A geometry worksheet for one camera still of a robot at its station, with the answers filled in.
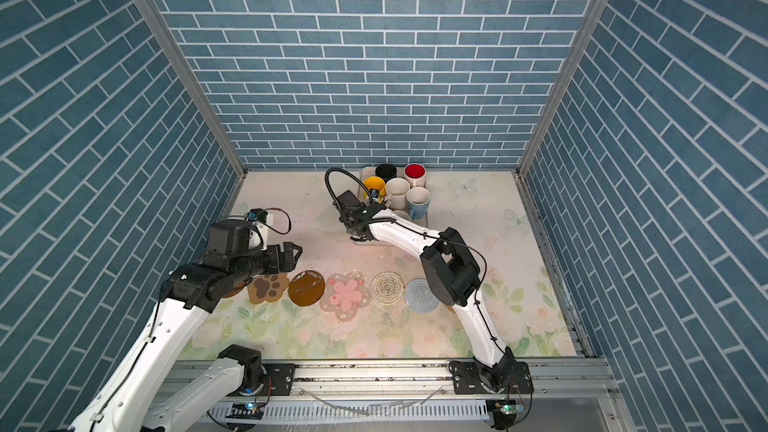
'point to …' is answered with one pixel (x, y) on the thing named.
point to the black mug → (386, 171)
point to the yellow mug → (375, 183)
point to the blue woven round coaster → (419, 296)
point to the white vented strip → (358, 412)
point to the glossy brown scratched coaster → (306, 287)
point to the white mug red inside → (415, 173)
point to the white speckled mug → (396, 191)
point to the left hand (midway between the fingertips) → (289, 249)
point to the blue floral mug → (417, 199)
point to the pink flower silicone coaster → (345, 294)
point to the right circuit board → (504, 413)
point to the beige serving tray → (363, 174)
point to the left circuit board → (244, 411)
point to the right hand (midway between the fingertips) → (358, 224)
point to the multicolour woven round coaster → (387, 288)
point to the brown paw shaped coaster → (267, 287)
